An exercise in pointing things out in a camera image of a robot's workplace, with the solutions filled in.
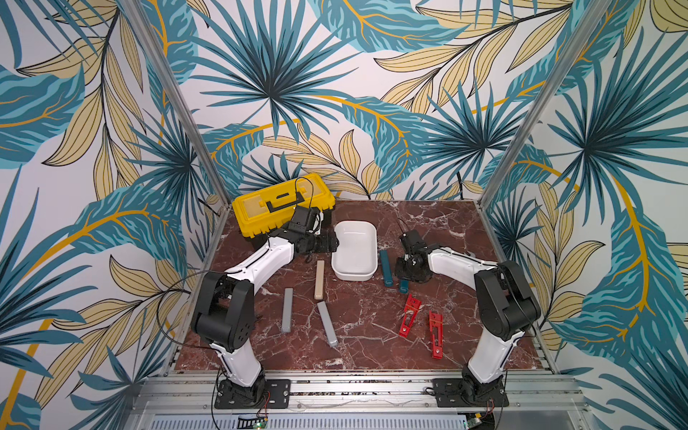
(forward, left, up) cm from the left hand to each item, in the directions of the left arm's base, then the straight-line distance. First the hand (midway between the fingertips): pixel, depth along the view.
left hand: (328, 245), depth 90 cm
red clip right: (-25, -35, -11) cm, 44 cm away
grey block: (-19, +12, -10) cm, 25 cm away
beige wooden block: (-8, +3, -10) cm, 13 cm away
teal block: (-3, -21, -10) cm, 23 cm away
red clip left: (-17, -28, -11) cm, 35 cm away
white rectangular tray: (+5, -10, -16) cm, 19 cm away
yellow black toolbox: (+10, +24, +5) cm, 26 cm away
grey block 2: (-23, -1, -10) cm, 25 cm away
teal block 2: (-10, -26, -9) cm, 29 cm away
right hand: (-4, -26, -11) cm, 29 cm away
